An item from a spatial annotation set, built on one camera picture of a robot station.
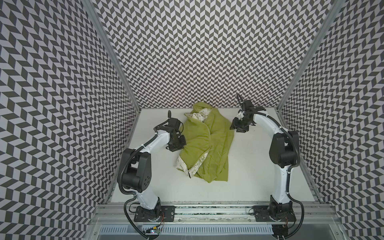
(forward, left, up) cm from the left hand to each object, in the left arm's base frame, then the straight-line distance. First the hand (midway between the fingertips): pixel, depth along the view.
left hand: (185, 144), depth 90 cm
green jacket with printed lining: (+5, -12, -4) cm, 14 cm away
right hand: (+12, -32, 0) cm, 34 cm away
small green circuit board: (-42, +11, -3) cm, 44 cm away
